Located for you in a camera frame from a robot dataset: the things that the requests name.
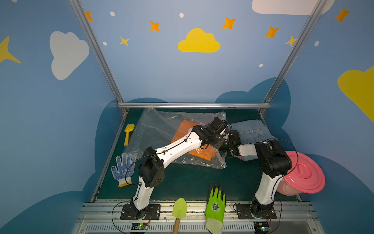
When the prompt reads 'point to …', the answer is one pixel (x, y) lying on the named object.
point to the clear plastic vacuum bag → (154, 127)
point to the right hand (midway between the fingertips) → (212, 142)
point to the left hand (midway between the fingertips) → (222, 140)
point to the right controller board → (262, 226)
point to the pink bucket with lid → (306, 176)
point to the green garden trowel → (179, 211)
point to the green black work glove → (215, 209)
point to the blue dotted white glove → (125, 169)
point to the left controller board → (140, 226)
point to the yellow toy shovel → (129, 127)
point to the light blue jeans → (252, 132)
